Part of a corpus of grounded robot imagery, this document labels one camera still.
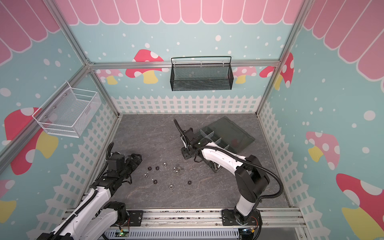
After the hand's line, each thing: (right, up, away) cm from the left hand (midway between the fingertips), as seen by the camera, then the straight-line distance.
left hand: (138, 162), depth 86 cm
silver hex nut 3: (+19, -13, -1) cm, 24 cm away
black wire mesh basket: (+37, +55, +8) cm, 67 cm away
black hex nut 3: (+10, -11, +1) cm, 15 cm away
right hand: (+28, +7, +1) cm, 29 cm away
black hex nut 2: (+10, -5, +6) cm, 12 cm away
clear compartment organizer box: (+56, +16, +23) cm, 63 cm away
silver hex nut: (+14, -2, +7) cm, 16 cm away
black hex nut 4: (+30, -12, 0) cm, 32 cm away
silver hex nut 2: (+4, -8, +2) cm, 9 cm away
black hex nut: (+5, -5, +6) cm, 9 cm away
